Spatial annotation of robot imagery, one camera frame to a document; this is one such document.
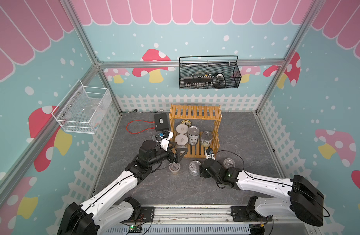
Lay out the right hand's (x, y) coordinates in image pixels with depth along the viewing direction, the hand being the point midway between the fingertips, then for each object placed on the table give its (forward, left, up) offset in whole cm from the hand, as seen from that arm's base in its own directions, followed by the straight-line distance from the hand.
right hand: (204, 164), depth 84 cm
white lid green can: (+14, +13, +5) cm, 20 cm away
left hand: (+2, +13, +15) cm, 20 cm away
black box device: (+38, +29, -4) cm, 48 cm away
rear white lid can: (+23, +13, +5) cm, 27 cm away
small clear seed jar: (+2, -15, -2) cm, 15 cm away
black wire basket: (+51, -5, +29) cm, 59 cm away
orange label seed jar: (-1, +18, -2) cm, 18 cm away
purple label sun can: (+17, -3, +2) cm, 17 cm away
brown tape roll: (+38, +10, -6) cm, 39 cm away
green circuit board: (-29, +37, -9) cm, 48 cm away
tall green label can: (+19, +6, +6) cm, 21 cm away
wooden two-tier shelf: (+18, -1, +21) cm, 28 cm away
